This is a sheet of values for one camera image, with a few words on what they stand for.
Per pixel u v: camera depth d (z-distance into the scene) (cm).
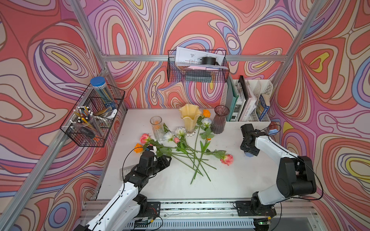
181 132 101
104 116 73
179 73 101
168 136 98
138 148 76
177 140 98
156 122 91
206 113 111
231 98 86
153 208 73
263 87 107
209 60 82
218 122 96
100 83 69
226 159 88
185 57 86
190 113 95
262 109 101
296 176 44
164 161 73
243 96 90
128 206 59
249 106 91
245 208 73
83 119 57
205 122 105
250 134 69
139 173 61
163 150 91
